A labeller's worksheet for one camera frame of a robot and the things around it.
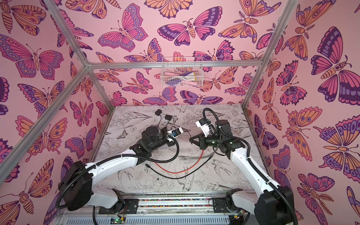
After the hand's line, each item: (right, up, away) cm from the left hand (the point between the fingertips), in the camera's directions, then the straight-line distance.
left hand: (180, 127), depth 75 cm
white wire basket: (0, +37, +22) cm, 43 cm away
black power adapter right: (-11, +6, +38) cm, 40 cm away
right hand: (+6, -6, -1) cm, 8 cm away
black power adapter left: (-20, +10, +41) cm, 46 cm away
